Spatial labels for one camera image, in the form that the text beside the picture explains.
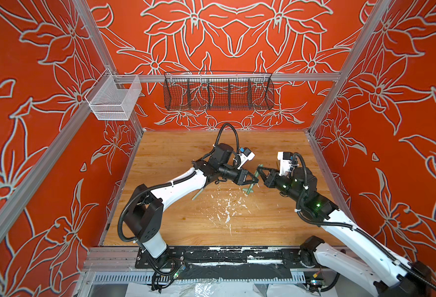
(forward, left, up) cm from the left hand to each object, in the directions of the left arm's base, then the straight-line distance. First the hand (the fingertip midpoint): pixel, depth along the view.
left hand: (255, 177), depth 73 cm
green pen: (-4, +2, -3) cm, 5 cm away
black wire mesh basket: (+47, +17, +9) cm, 51 cm away
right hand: (+1, +1, +4) cm, 4 cm away
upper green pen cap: (+6, +1, -22) cm, 23 cm away
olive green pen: (+2, +26, -21) cm, 34 cm away
